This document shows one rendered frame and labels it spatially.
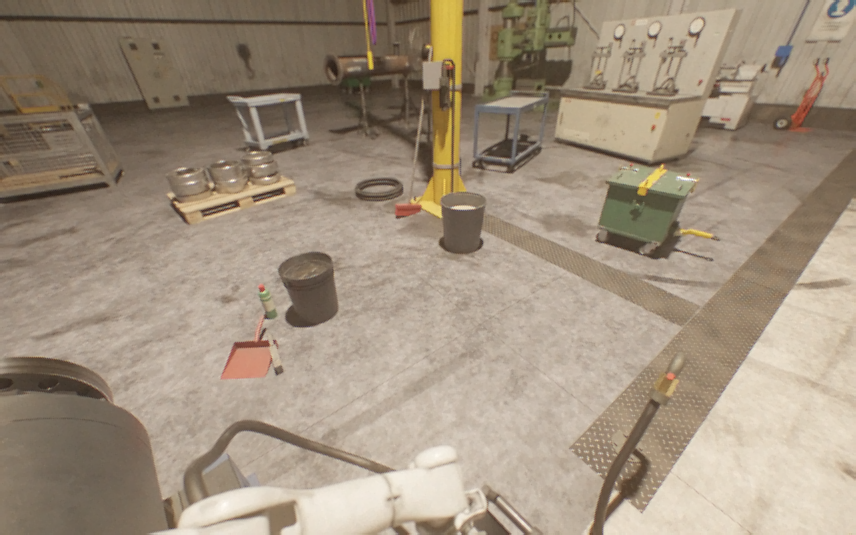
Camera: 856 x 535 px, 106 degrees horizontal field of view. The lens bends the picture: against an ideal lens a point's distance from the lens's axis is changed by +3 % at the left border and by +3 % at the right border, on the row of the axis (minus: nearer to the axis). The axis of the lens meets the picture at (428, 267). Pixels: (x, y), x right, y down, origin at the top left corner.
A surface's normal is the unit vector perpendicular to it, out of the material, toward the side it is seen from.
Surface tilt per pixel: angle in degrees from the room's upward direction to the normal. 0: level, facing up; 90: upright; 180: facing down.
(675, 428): 0
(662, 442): 0
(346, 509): 27
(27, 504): 42
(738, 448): 0
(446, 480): 34
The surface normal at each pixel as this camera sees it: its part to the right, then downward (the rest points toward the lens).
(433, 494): 0.44, -0.50
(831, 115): -0.80, 0.35
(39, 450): 0.49, -0.87
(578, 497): -0.03, -0.83
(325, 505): 0.43, -0.84
